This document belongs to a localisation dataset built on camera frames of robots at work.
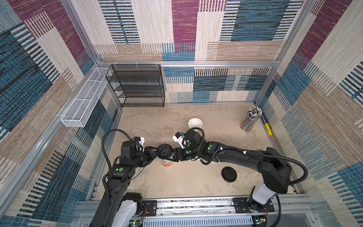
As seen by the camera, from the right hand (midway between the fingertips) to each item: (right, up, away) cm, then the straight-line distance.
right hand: (172, 158), depth 76 cm
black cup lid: (-4, +5, -2) cm, 7 cm away
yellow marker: (+70, +12, +31) cm, 77 cm away
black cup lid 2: (+32, -11, +7) cm, 35 cm away
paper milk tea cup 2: (+13, +18, +13) cm, 26 cm away
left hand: (-6, +3, 0) cm, 7 cm away
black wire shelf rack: (-29, +47, +32) cm, 64 cm away
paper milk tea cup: (-3, -4, +3) cm, 6 cm away
